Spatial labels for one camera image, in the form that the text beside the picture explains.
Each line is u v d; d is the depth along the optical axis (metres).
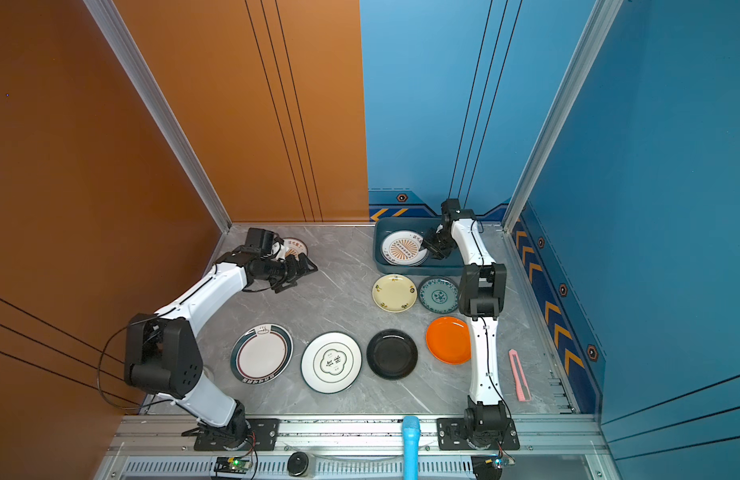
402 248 1.09
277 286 0.78
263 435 0.73
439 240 0.92
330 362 0.85
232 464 0.71
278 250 0.77
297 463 0.62
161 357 0.45
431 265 1.03
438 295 0.99
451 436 0.72
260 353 0.88
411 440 0.71
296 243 1.11
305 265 0.81
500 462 0.70
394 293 1.00
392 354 0.87
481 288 0.65
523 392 0.79
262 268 0.69
